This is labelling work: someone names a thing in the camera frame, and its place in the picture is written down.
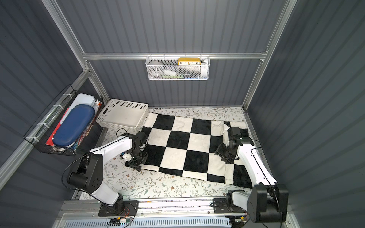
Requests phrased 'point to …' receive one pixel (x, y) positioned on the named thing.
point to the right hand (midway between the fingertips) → (220, 154)
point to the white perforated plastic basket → (125, 115)
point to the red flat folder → (50, 141)
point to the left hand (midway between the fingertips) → (145, 164)
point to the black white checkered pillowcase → (186, 146)
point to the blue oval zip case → (73, 125)
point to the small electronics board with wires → (118, 221)
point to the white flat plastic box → (81, 99)
